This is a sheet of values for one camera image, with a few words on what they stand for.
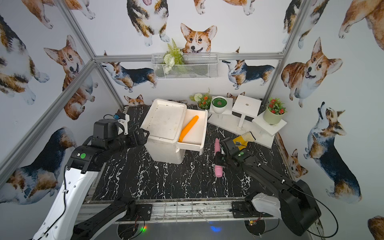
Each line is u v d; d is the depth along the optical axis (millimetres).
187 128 857
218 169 779
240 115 972
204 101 1005
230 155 646
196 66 924
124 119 594
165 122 810
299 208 404
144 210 750
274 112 836
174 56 815
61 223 362
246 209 699
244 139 982
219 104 915
